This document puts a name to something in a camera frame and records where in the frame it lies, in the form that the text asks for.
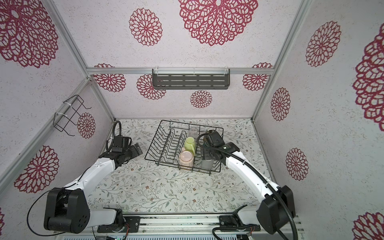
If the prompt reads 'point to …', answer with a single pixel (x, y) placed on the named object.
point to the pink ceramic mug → (186, 159)
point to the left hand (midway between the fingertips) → (133, 154)
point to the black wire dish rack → (175, 145)
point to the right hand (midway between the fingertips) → (209, 150)
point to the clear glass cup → (193, 132)
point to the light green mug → (190, 144)
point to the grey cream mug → (207, 165)
